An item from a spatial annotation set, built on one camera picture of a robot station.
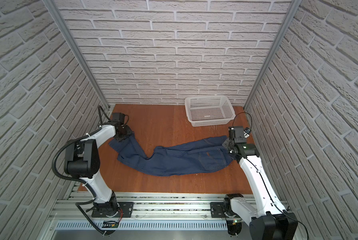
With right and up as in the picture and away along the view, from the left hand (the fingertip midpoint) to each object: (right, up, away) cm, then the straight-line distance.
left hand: (128, 132), depth 97 cm
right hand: (+63, -4, -18) cm, 65 cm away
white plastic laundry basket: (+57, +16, +21) cm, 63 cm away
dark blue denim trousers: (+50, -13, -10) cm, 53 cm away
